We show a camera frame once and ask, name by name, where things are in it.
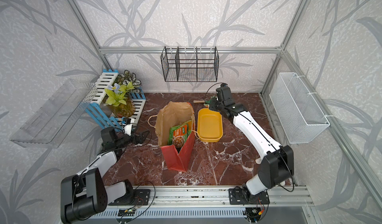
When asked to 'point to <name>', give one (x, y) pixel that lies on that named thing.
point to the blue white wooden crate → (102, 114)
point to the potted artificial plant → (120, 96)
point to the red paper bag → (168, 115)
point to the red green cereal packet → (178, 134)
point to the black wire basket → (190, 64)
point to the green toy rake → (208, 101)
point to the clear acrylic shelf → (49, 125)
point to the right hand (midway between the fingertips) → (212, 101)
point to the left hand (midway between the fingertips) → (142, 128)
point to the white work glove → (258, 161)
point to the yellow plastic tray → (209, 125)
